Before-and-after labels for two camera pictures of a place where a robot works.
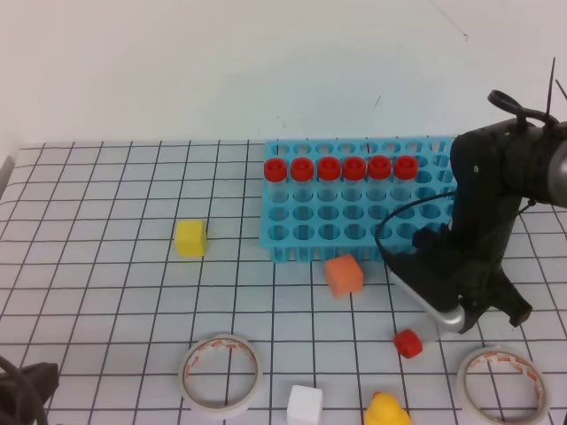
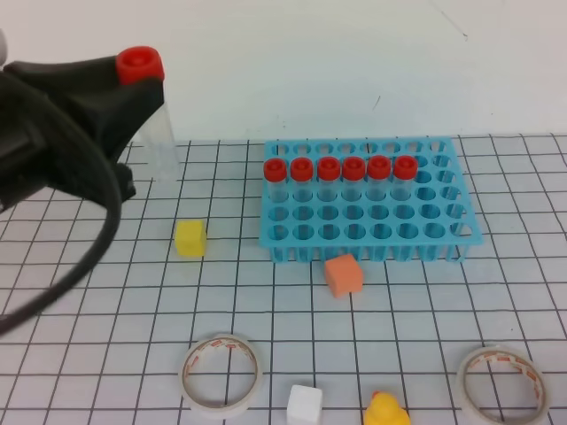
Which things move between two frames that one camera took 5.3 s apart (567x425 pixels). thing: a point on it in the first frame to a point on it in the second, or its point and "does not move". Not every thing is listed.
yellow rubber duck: (385, 409) does not move
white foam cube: (305, 405) does not move
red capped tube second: (301, 171) does not move
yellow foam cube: (190, 237) does not move
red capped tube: (408, 343) to (143, 64)
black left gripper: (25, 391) to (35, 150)
